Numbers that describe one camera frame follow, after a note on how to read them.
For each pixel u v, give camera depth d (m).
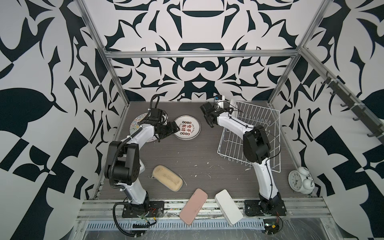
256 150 0.57
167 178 0.80
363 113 0.55
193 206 0.74
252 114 1.07
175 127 0.86
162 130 0.79
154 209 0.72
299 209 0.76
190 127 1.03
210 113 0.76
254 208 0.74
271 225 0.71
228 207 0.72
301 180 0.73
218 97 0.85
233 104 0.96
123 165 0.47
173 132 0.83
